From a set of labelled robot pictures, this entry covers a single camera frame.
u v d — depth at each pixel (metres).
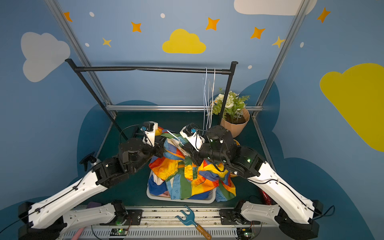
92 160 0.81
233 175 0.82
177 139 0.59
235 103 0.88
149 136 0.52
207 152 0.48
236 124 0.93
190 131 0.46
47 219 0.39
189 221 0.72
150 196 0.72
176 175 0.73
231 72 0.55
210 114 0.60
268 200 0.77
